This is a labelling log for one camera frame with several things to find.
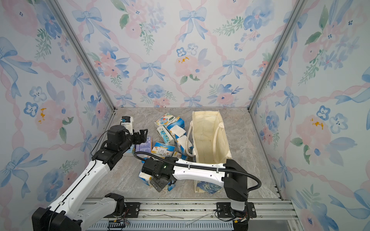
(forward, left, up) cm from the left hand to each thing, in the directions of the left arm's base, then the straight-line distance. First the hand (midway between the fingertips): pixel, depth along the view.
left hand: (141, 129), depth 79 cm
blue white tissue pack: (-22, -5, -11) cm, 25 cm away
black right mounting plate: (-35, -44, -22) cm, 60 cm away
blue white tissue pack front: (-24, -16, -20) cm, 35 cm away
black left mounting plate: (-35, +3, -22) cm, 42 cm away
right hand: (-21, -13, -13) cm, 28 cm away
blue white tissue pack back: (+9, -18, -11) cm, 23 cm away
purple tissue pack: (0, +2, -18) cm, 18 cm away
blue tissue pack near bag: (-4, -23, -10) cm, 26 cm away
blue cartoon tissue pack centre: (-4, -10, -16) cm, 19 cm away
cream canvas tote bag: (+7, -38, -21) cm, 44 cm away
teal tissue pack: (+6, -10, -14) cm, 18 cm away
